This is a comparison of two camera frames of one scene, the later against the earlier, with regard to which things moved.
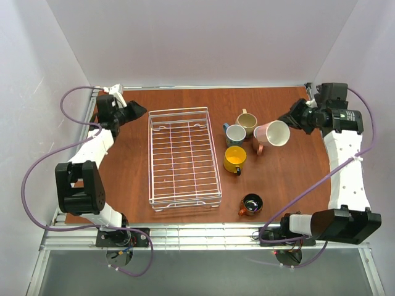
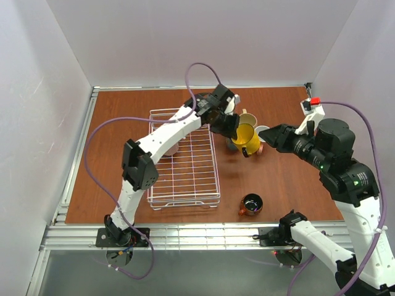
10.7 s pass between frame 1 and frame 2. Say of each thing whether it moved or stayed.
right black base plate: stayed
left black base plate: stayed
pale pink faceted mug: moved
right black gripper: moved
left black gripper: moved
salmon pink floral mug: moved
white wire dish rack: stayed
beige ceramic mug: stayed
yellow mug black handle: moved
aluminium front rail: stayed
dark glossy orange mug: stayed
